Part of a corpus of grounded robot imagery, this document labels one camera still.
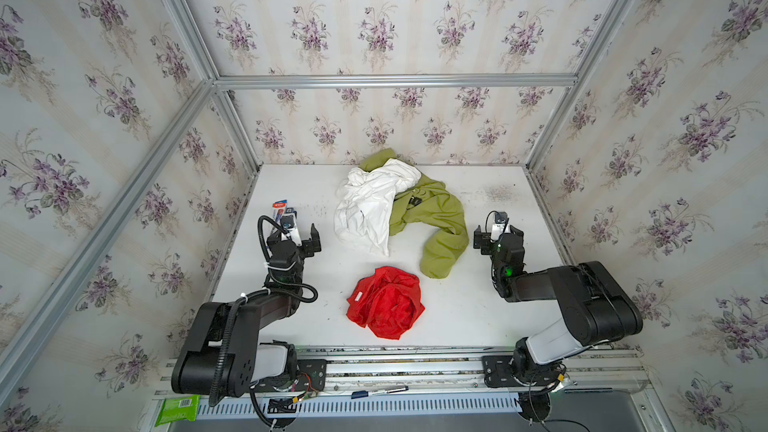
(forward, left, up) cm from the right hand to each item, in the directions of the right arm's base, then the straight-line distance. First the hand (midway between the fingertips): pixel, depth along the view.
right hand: (495, 228), depth 92 cm
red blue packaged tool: (+14, +72, -5) cm, 74 cm away
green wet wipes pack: (-44, +84, -7) cm, 95 cm away
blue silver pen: (-42, +42, -8) cm, 59 cm away
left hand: (-1, +61, +5) cm, 62 cm away
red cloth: (-23, +34, +2) cm, 41 cm away
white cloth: (+10, +42, 0) cm, 43 cm away
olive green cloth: (+12, +19, -2) cm, 23 cm away
